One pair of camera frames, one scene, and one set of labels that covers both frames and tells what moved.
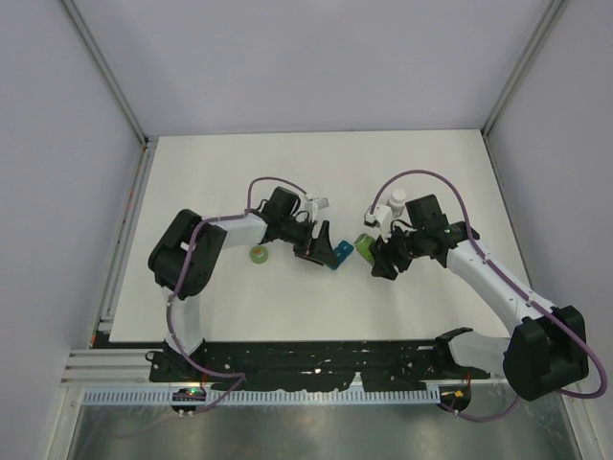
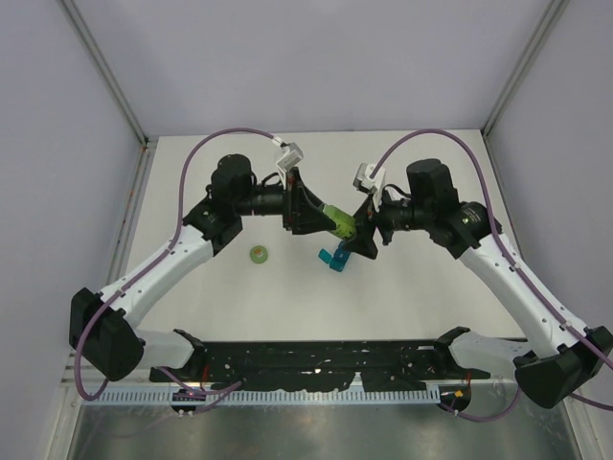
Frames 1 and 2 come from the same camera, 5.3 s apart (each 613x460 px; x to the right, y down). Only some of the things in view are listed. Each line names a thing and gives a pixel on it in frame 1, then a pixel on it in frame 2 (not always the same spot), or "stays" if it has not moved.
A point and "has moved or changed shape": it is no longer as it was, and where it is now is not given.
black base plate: x=311 y=366 stays
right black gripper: x=382 y=254 -> x=367 y=220
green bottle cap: x=259 y=255 stays
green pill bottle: x=362 y=242 has moved or changed shape
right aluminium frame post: x=556 y=10 stays
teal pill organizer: x=342 y=251 stays
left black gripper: x=320 y=249 -> x=302 y=212
